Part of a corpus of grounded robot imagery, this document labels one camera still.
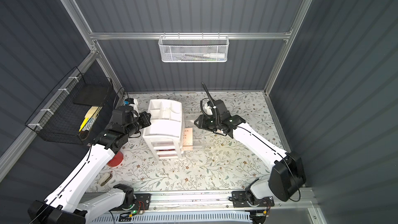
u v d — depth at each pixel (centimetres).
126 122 58
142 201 73
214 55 87
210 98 73
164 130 76
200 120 72
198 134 98
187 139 86
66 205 38
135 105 67
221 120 60
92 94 82
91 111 76
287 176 41
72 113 73
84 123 71
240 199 73
